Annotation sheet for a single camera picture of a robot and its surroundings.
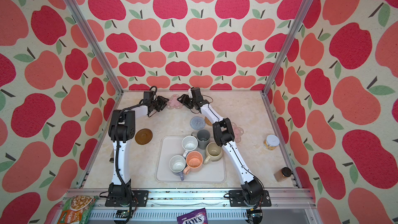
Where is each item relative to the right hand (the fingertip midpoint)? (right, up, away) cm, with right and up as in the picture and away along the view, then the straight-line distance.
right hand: (181, 100), depth 111 cm
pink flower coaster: (-6, -2, +3) cm, 8 cm away
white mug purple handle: (+1, -37, -27) cm, 46 cm away
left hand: (-7, -1, 0) cm, 7 cm away
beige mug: (+21, -31, -23) cm, 44 cm away
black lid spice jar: (+54, -39, -36) cm, 75 cm away
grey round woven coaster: (+12, -16, -9) cm, 22 cm away
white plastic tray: (-6, -29, -20) cm, 36 cm away
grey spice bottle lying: (-36, -33, -25) cm, 55 cm away
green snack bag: (-43, -52, -41) cm, 79 cm away
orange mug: (+11, -35, -27) cm, 46 cm away
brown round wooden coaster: (-22, -24, -16) cm, 36 cm away
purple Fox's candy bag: (+13, -54, -42) cm, 70 cm away
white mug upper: (+7, -27, -20) cm, 34 cm away
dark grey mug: (+16, -23, -21) cm, 35 cm away
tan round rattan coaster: (+19, -15, -8) cm, 26 cm away
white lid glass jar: (+55, -26, -22) cm, 65 cm away
